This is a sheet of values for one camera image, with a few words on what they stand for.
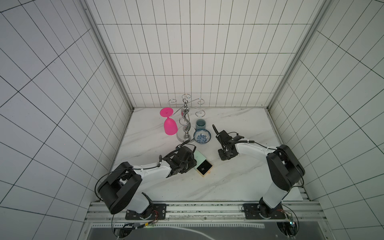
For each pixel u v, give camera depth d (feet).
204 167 2.81
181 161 2.20
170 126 2.81
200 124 3.42
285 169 1.53
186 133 3.33
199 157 2.94
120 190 1.39
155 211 2.36
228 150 2.22
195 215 2.39
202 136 3.30
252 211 2.37
